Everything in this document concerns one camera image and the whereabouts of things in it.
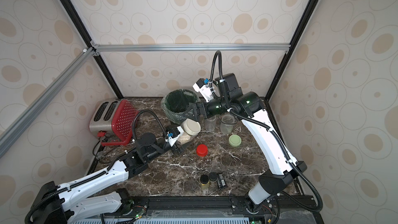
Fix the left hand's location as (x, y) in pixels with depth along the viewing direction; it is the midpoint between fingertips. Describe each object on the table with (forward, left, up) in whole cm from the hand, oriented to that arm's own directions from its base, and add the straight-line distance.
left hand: (190, 132), depth 69 cm
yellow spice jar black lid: (-16, -7, -18) cm, 25 cm away
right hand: (+4, -3, +11) cm, 12 cm away
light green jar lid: (+10, -25, -26) cm, 37 cm away
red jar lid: (+4, -5, -27) cm, 28 cm away
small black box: (-14, -15, -26) cm, 33 cm away
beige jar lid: (-2, -1, +7) cm, 7 cm away
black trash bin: (+12, +11, -11) cm, 19 cm away
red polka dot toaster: (+14, +44, -10) cm, 47 cm away
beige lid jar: (-1, +2, -3) cm, 4 cm away
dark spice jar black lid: (-14, -11, -18) cm, 25 cm away
